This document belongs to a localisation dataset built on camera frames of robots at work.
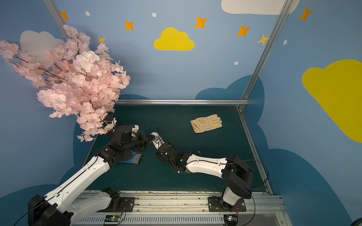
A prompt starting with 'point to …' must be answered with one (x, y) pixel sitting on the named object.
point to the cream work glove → (205, 124)
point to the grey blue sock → (135, 158)
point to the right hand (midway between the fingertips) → (163, 144)
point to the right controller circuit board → (230, 220)
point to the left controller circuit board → (112, 218)
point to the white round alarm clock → (157, 141)
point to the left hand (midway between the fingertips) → (156, 133)
